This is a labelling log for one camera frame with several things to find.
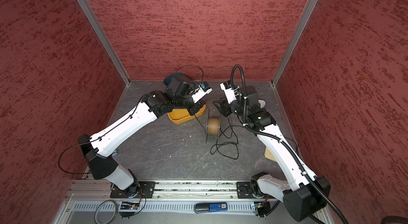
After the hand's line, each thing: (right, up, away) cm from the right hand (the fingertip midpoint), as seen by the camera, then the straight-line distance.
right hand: (216, 103), depth 73 cm
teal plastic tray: (-34, +15, +41) cm, 55 cm away
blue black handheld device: (-3, -44, -6) cm, 45 cm away
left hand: (-6, 0, 0) cm, 6 cm away
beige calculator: (+29, -29, +12) cm, 43 cm away
